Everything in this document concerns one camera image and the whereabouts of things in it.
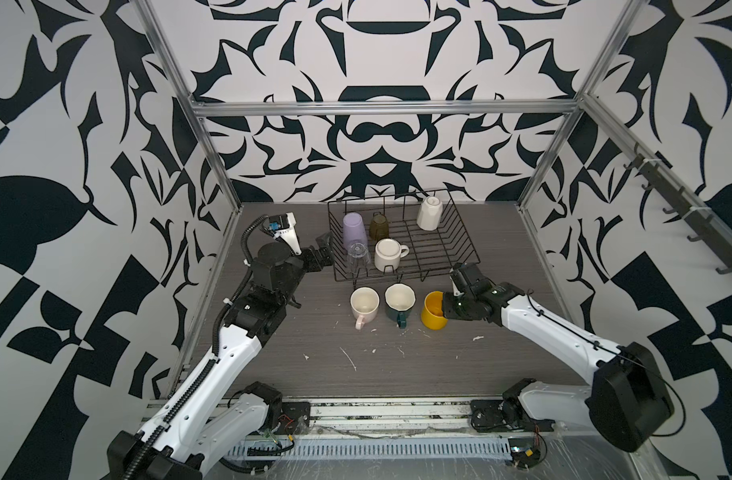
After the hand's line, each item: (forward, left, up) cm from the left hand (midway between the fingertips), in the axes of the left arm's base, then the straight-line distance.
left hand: (315, 230), depth 71 cm
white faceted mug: (+24, -35, -22) cm, 48 cm away
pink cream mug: (-5, -12, -27) cm, 30 cm away
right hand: (-9, -34, -24) cm, 43 cm away
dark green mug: (-4, -22, -29) cm, 36 cm away
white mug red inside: (+9, -19, -22) cm, 30 cm away
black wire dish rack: (+21, -24, -30) cm, 44 cm away
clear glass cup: (+8, -10, -23) cm, 26 cm away
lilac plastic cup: (+16, -8, -19) cm, 26 cm away
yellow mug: (-11, -30, -23) cm, 39 cm away
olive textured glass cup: (+22, -17, -25) cm, 38 cm away
